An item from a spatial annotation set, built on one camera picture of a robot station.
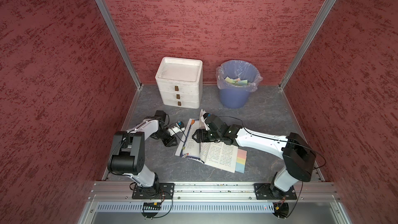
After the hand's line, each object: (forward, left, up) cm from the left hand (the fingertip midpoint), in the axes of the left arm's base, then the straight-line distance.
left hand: (172, 143), depth 89 cm
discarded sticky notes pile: (+41, -41, +12) cm, 60 cm away
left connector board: (-30, +6, -3) cm, 31 cm away
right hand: (-2, -15, +9) cm, 18 cm away
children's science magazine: (-6, -25, 0) cm, 26 cm away
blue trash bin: (+29, -38, +10) cm, 49 cm away
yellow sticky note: (-9, -39, 0) cm, 40 cm away
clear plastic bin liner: (+43, -42, +17) cm, 62 cm away
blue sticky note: (-13, -38, -1) cm, 40 cm away
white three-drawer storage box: (+28, -4, +23) cm, 37 cm away
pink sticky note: (-6, -40, 0) cm, 41 cm away
